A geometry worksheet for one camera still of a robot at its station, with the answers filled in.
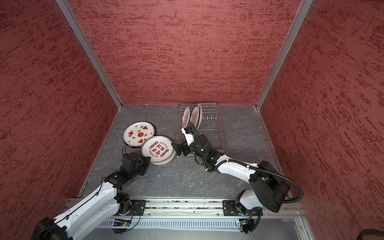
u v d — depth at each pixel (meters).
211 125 1.02
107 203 0.54
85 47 0.85
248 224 0.71
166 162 0.86
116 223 0.73
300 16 0.74
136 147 0.94
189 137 0.69
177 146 0.69
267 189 0.43
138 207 0.75
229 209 0.74
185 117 1.08
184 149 0.70
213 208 0.76
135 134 1.00
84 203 0.48
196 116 1.00
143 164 0.69
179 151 0.71
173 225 0.77
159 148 0.92
